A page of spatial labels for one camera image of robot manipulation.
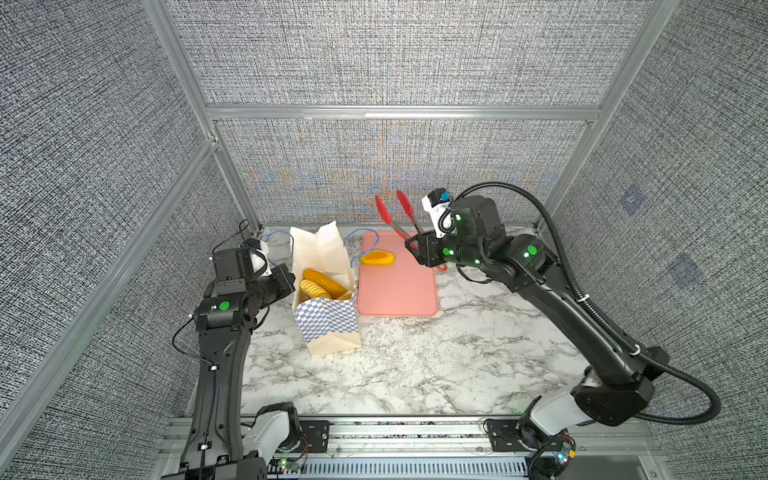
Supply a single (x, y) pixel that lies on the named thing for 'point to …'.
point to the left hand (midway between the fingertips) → (294, 274)
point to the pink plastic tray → (405, 288)
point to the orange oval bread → (377, 258)
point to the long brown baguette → (332, 288)
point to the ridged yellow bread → (313, 290)
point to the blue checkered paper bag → (325, 326)
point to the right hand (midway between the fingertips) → (415, 236)
